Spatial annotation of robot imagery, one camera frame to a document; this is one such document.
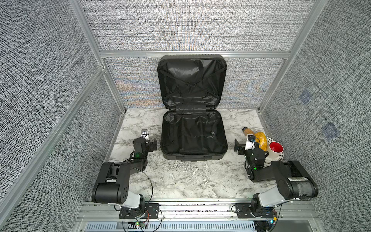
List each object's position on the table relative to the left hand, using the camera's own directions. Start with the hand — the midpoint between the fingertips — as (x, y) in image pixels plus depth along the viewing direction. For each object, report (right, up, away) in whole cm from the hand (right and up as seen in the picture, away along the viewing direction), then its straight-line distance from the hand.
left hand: (149, 137), depth 93 cm
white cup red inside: (+81, -8, -1) cm, 81 cm away
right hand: (+60, +1, -4) cm, 60 cm away
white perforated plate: (+76, -14, -1) cm, 78 cm away
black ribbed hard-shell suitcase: (+29, +33, +7) cm, 44 cm away
